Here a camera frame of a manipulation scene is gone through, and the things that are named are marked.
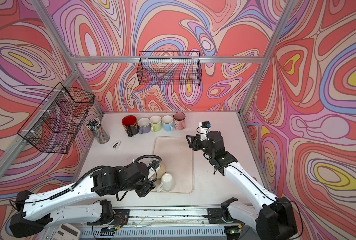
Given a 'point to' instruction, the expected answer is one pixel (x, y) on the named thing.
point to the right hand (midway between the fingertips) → (192, 139)
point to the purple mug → (144, 125)
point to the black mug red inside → (130, 125)
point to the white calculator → (66, 231)
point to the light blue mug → (167, 123)
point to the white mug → (167, 184)
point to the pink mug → (179, 120)
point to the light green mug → (156, 123)
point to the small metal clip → (117, 145)
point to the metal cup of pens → (94, 125)
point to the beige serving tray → (177, 154)
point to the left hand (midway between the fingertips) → (154, 184)
